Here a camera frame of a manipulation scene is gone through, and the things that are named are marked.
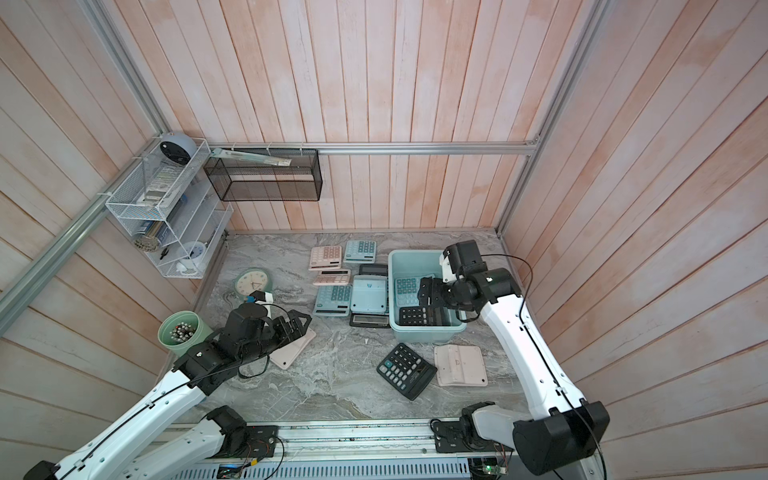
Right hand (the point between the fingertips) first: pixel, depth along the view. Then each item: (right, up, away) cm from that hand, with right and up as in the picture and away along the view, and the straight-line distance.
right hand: (432, 293), depth 77 cm
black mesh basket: (-65, +37, +28) cm, 80 cm away
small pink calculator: (-34, +9, +33) cm, 49 cm away
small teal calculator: (-21, +12, +35) cm, 42 cm away
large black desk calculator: (-17, -11, +16) cm, 25 cm away
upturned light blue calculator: (-17, -3, +21) cm, 27 cm away
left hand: (-35, -9, -1) cm, 36 cm away
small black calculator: (-3, -9, +17) cm, 19 cm away
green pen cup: (-65, -9, -2) cm, 65 cm away
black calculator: (-6, -23, +6) cm, 25 cm away
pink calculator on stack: (-30, +3, +24) cm, 39 cm away
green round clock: (-59, +1, +26) cm, 65 cm away
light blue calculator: (-5, -2, +24) cm, 24 cm away
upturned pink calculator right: (+9, -22, +7) cm, 25 cm away
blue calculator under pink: (-29, -5, +21) cm, 37 cm away
